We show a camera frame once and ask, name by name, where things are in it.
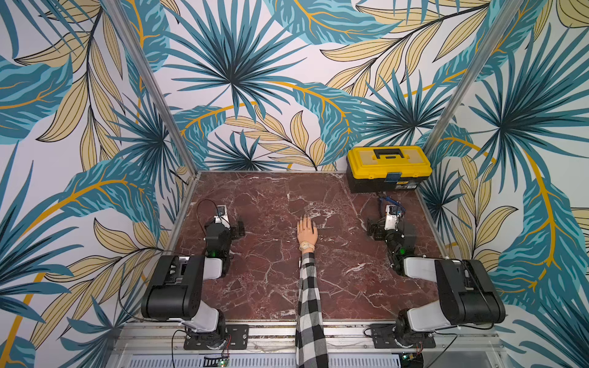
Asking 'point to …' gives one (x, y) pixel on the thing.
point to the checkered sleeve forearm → (311, 350)
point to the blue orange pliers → (393, 201)
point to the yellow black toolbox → (380, 169)
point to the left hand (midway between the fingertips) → (228, 218)
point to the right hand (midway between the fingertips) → (382, 218)
